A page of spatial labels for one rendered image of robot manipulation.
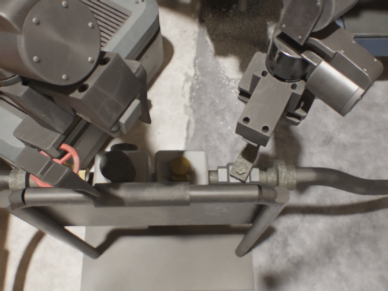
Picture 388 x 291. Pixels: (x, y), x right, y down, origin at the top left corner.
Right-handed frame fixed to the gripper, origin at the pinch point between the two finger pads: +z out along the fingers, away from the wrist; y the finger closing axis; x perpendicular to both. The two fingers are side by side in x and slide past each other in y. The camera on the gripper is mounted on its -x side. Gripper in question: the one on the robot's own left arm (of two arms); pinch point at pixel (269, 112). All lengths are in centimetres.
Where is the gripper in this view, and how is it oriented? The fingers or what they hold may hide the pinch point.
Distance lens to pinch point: 67.8
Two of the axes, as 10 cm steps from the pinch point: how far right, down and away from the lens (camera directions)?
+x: 4.7, -8.2, 3.3
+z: 0.0, 3.7, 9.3
